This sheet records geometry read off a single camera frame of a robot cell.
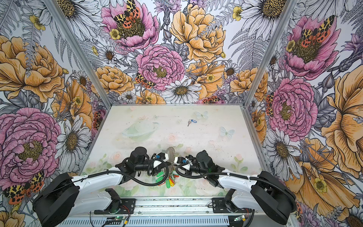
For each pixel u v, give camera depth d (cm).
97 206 56
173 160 68
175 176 81
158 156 67
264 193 43
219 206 74
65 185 47
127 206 74
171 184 81
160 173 73
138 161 67
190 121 112
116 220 71
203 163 63
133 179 56
